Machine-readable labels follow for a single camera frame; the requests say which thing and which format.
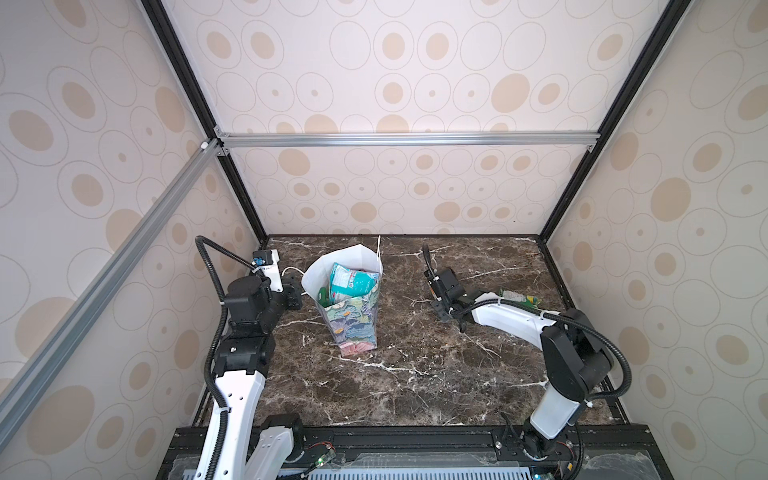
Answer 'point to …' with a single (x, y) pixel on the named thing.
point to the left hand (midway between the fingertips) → (300, 269)
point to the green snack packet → (515, 296)
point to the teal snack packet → (346, 283)
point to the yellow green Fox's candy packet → (323, 297)
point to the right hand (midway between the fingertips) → (449, 296)
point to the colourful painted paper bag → (354, 322)
